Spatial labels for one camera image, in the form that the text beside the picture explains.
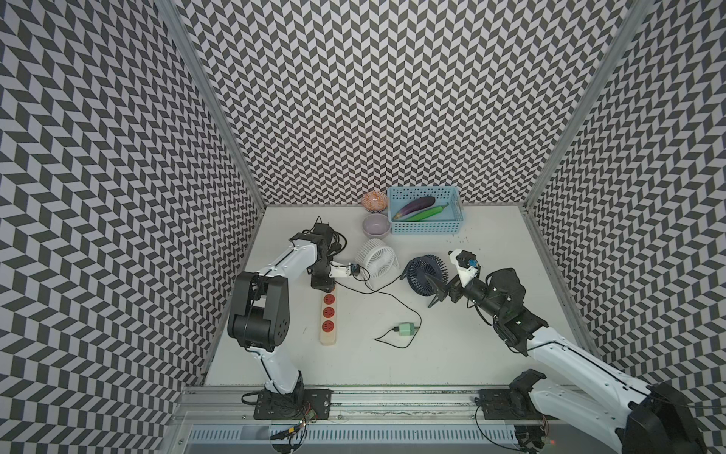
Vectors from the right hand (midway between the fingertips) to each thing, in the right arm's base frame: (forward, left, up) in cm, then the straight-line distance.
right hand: (439, 267), depth 77 cm
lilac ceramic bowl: (+29, +18, -16) cm, 38 cm away
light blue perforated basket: (+35, -12, -21) cm, 43 cm away
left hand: (+5, +35, -16) cm, 39 cm away
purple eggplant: (+38, +2, -14) cm, 41 cm away
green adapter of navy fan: (-11, +9, -17) cm, 22 cm away
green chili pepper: (+34, -2, -16) cm, 38 cm away
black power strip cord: (+20, +34, -18) cm, 43 cm away
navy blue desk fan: (+7, +4, -13) cm, 15 cm away
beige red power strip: (-7, +33, -18) cm, 38 cm away
